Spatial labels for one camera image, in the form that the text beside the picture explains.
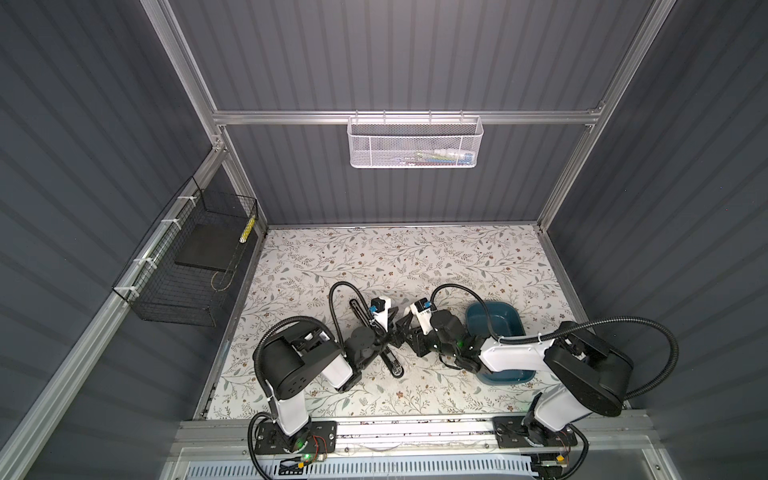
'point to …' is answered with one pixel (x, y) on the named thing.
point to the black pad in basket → (212, 246)
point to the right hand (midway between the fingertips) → (407, 336)
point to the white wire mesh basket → (414, 142)
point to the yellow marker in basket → (251, 223)
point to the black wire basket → (185, 272)
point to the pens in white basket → (439, 157)
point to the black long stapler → (389, 358)
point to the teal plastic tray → (507, 320)
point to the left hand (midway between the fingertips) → (406, 313)
